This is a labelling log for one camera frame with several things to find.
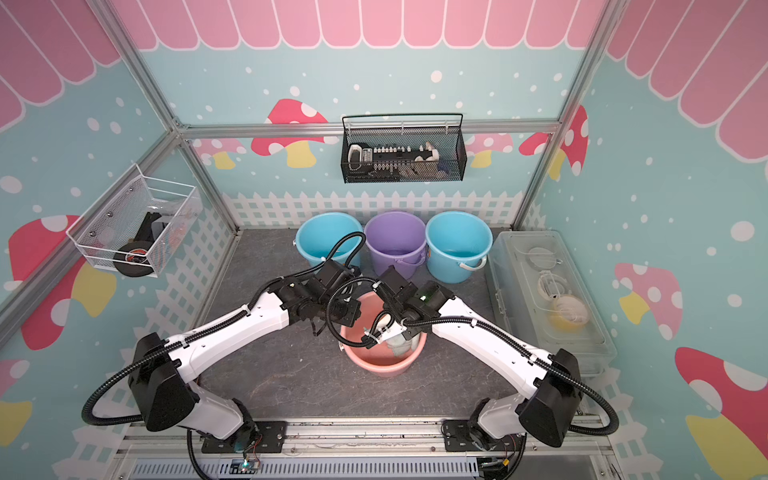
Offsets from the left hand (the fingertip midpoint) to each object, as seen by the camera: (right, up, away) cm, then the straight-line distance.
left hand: (356, 318), depth 79 cm
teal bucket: (-15, +24, +20) cm, 35 cm away
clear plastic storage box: (+52, +4, +2) cm, 52 cm away
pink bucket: (+7, -8, -9) cm, 14 cm away
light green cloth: (+12, -7, -1) cm, 14 cm away
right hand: (+12, +4, -2) cm, 13 cm away
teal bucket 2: (+32, +20, +23) cm, 45 cm away
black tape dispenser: (-49, +16, -12) cm, 53 cm away
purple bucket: (+11, +23, +31) cm, 40 cm away
